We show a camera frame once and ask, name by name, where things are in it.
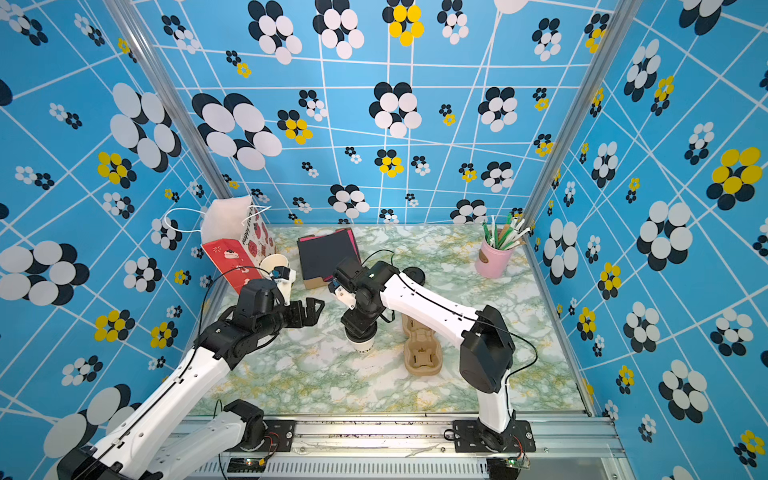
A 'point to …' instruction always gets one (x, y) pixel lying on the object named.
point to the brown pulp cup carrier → (422, 349)
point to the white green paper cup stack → (270, 261)
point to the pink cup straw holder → (491, 262)
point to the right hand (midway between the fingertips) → (363, 319)
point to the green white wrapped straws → (506, 237)
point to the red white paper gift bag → (232, 234)
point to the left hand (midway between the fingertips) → (314, 300)
